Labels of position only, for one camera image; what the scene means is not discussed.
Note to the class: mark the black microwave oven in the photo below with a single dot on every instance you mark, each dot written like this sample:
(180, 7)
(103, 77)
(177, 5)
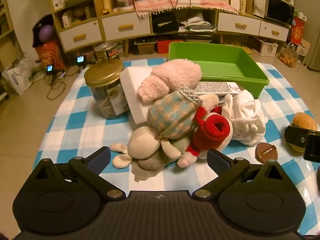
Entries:
(280, 11)

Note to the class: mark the brown oval powder puff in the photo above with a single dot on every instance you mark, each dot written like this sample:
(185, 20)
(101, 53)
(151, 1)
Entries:
(265, 152)

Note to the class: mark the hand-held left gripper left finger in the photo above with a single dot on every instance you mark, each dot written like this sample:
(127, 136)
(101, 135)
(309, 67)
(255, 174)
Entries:
(101, 156)

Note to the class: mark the green plastic bin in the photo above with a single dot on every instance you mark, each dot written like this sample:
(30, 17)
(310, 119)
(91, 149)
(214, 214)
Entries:
(225, 62)

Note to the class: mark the white cloth garment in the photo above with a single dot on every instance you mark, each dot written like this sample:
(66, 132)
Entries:
(247, 120)

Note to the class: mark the glass jar with gold lid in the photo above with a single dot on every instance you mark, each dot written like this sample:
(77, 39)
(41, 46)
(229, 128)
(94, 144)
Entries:
(105, 97)

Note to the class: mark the black white filter box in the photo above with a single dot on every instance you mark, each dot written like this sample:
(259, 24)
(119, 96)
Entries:
(215, 87)

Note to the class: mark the white crate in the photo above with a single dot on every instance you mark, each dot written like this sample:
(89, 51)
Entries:
(266, 46)

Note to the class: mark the pink plush toy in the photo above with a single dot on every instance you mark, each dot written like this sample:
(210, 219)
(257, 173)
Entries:
(170, 76)

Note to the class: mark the plastic bag of oranges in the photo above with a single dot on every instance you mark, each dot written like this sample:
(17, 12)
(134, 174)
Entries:
(288, 56)

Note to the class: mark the black cloth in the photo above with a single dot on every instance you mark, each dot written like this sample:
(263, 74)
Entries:
(42, 20)

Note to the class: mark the grey refrigerator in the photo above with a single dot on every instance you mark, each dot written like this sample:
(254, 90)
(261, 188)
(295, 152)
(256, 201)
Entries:
(313, 40)

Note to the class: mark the small camera with lit screen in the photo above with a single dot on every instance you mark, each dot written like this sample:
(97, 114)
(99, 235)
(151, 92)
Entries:
(80, 59)
(50, 68)

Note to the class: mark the blue white checked mat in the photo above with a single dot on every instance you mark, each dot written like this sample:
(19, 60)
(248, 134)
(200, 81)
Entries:
(82, 127)

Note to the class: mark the wooden cabinet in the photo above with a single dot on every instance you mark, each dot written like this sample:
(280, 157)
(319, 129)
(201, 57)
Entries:
(98, 17)

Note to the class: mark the yellow paper roll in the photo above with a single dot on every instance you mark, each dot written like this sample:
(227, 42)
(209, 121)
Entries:
(107, 3)

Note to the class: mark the black bag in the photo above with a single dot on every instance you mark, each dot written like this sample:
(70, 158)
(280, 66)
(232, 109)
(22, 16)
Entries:
(163, 22)

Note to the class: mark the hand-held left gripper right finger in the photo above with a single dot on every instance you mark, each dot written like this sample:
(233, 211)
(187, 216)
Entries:
(215, 159)

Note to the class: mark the printed tin can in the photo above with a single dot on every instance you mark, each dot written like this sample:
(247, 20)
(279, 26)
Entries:
(106, 52)

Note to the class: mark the checked blue orange plush doll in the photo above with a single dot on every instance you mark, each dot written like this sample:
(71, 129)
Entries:
(172, 115)

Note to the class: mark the pink fringed cloth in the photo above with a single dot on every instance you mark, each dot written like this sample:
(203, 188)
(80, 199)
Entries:
(180, 5)

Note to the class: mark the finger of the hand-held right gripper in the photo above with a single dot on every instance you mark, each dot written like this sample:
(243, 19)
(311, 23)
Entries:
(295, 135)

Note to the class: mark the red white plush toy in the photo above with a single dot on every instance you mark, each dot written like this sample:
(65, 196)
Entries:
(217, 127)

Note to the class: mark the red box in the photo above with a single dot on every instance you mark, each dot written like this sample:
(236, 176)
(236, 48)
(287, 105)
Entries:
(167, 46)

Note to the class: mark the beige grey plush rabbit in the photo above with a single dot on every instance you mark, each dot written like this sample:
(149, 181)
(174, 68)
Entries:
(142, 142)

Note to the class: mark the silver toy tiara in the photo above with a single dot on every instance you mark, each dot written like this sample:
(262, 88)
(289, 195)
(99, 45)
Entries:
(191, 96)

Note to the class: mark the white foam block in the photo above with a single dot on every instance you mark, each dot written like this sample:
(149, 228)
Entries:
(132, 90)

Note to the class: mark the clear plastic storage box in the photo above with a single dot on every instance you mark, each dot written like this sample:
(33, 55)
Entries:
(146, 47)

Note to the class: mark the yellow egg trays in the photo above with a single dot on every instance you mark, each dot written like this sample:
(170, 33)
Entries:
(237, 43)

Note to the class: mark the red gift bag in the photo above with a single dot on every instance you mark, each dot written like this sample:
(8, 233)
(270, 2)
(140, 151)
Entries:
(298, 31)

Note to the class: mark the brown bun plush toy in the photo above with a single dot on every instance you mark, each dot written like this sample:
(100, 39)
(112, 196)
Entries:
(303, 121)

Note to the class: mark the white plastic bag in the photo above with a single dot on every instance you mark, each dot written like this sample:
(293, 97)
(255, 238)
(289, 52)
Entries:
(17, 75)

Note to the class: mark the purple ball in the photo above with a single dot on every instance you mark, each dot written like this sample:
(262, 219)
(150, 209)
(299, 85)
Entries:
(46, 33)

